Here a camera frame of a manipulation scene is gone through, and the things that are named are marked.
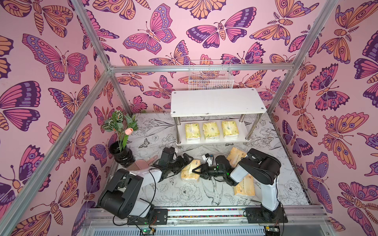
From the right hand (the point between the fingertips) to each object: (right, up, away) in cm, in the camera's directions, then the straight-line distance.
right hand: (191, 176), depth 84 cm
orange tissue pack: (+27, +10, +8) cm, 30 cm away
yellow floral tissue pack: (+1, +25, +13) cm, 28 cm away
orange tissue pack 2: (-2, +1, -1) cm, 2 cm away
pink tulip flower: (-32, +26, -10) cm, 42 cm away
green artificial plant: (-37, +30, -9) cm, 48 cm away
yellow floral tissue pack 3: (+26, +26, +14) cm, 39 cm away
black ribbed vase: (-38, +11, +1) cm, 39 cm away
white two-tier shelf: (+14, +42, -4) cm, 44 cm away
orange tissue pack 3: (+30, -5, -4) cm, 30 cm away
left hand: (0, +7, +5) cm, 9 cm away
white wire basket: (+15, +62, +22) cm, 67 cm away
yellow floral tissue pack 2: (+13, +25, +14) cm, 32 cm away
